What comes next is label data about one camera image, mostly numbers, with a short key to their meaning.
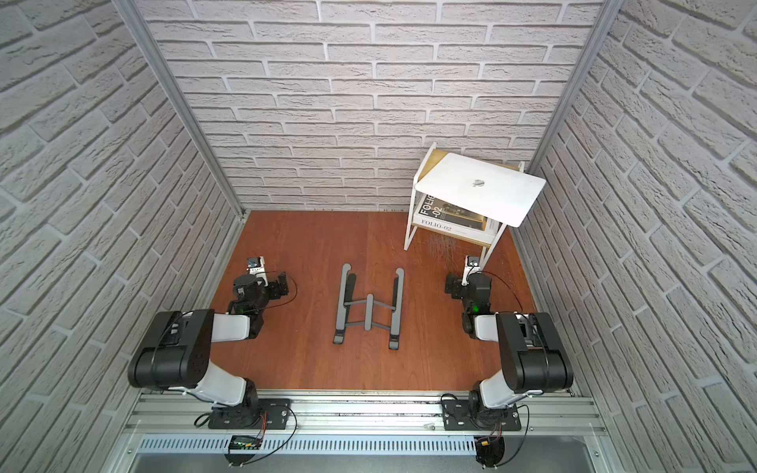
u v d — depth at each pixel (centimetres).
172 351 45
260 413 72
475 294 72
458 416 73
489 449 71
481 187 78
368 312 87
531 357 46
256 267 81
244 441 72
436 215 93
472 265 80
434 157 90
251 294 75
